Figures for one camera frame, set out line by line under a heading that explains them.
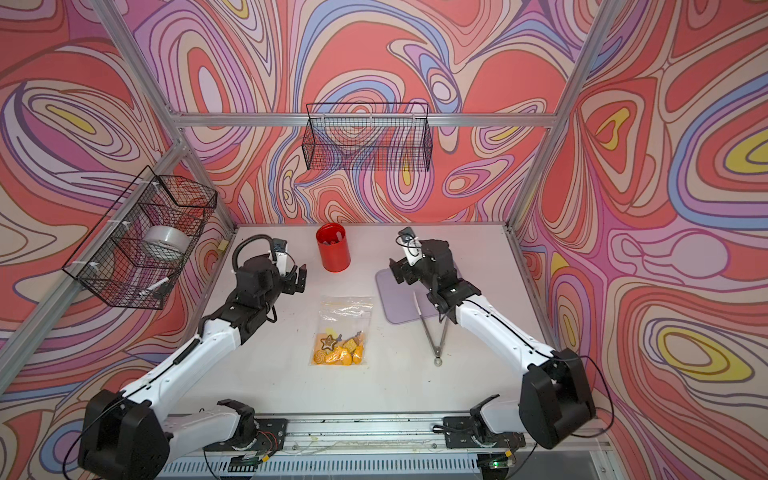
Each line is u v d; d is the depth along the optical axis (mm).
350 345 861
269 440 719
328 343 884
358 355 842
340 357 842
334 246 984
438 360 861
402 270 715
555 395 408
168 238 734
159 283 723
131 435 392
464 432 693
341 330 914
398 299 938
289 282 721
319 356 859
